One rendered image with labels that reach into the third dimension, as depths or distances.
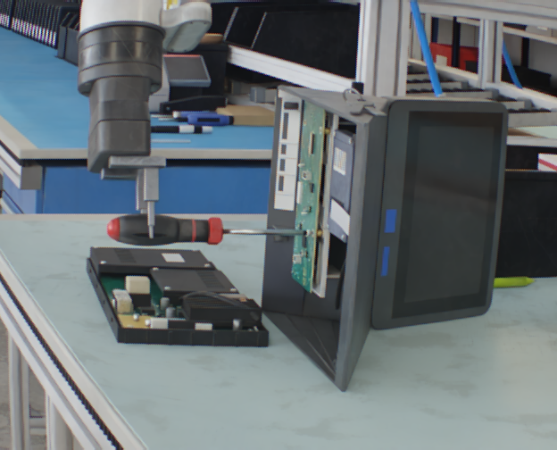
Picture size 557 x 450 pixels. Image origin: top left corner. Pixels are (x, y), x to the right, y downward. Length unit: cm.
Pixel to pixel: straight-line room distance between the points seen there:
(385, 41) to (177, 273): 153
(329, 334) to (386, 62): 161
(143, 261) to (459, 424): 46
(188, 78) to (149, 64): 216
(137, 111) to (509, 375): 38
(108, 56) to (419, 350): 37
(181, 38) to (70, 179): 153
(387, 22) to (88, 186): 65
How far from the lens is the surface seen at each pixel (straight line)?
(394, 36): 289
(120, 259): 144
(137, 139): 121
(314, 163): 127
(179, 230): 123
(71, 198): 281
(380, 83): 289
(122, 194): 284
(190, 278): 140
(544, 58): 886
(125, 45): 124
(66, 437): 182
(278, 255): 137
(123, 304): 130
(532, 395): 119
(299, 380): 118
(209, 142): 294
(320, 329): 133
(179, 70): 342
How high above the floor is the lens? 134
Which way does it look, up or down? 11 degrees down
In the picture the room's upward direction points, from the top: 4 degrees clockwise
